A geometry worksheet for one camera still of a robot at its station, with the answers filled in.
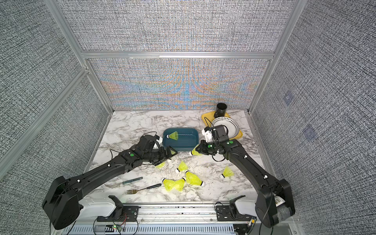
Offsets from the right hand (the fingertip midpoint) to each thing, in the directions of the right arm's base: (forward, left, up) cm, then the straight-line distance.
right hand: (195, 145), depth 79 cm
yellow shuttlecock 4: (-7, +8, -14) cm, 17 cm away
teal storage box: (+15, +9, -17) cm, 24 cm away
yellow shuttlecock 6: (-16, +15, -16) cm, 27 cm away
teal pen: (-14, +36, -16) cm, 41 cm away
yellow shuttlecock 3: (-9, +18, -5) cm, 21 cm away
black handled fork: (-20, +35, -15) cm, 43 cm away
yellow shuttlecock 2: (-2, +1, -4) cm, 5 cm away
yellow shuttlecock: (+14, +13, -12) cm, 23 cm away
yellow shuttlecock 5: (-14, +1, -14) cm, 19 cm away
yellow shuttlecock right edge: (-10, -19, -13) cm, 25 cm away
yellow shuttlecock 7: (-16, +10, -16) cm, 25 cm away
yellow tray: (+18, -33, -16) cm, 41 cm away
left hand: (-5, +11, -2) cm, 12 cm away
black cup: (+36, -21, -10) cm, 43 cm away
